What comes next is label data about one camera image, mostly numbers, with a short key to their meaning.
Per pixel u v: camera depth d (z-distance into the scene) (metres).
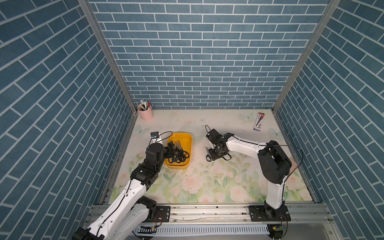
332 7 0.71
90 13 0.71
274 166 0.51
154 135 0.67
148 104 1.09
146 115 1.10
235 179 0.86
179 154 0.93
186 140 1.02
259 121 1.12
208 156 0.93
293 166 0.89
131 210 0.49
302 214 0.75
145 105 1.11
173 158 0.91
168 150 0.70
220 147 0.68
